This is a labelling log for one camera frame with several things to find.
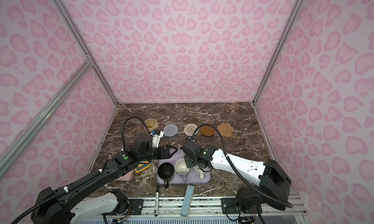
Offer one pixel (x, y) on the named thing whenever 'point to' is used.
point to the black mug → (165, 171)
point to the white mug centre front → (181, 168)
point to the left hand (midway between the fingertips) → (173, 148)
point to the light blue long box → (185, 212)
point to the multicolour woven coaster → (189, 128)
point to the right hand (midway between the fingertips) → (189, 159)
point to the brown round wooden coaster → (207, 130)
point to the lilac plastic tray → (192, 177)
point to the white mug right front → (198, 170)
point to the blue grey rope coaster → (170, 130)
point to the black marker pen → (157, 201)
